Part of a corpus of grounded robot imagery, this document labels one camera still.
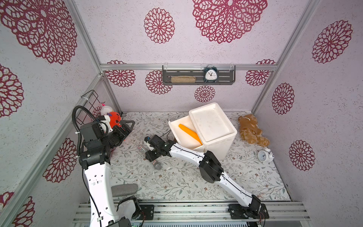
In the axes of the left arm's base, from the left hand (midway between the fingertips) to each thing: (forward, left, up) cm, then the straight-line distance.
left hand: (131, 128), depth 68 cm
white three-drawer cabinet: (+7, -39, -10) cm, 41 cm away
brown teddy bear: (+15, -72, -25) cm, 77 cm away
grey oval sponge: (-21, +7, -29) cm, 36 cm away
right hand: (+1, -2, -30) cm, 30 cm away
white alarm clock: (-1, -77, -26) cm, 81 cm away
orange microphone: (+9, -30, -17) cm, 35 cm away
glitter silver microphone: (-7, -10, -28) cm, 31 cm away
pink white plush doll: (+26, +27, -13) cm, 39 cm away
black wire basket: (+17, +28, -1) cm, 33 cm away
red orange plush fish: (+17, +18, -13) cm, 28 cm away
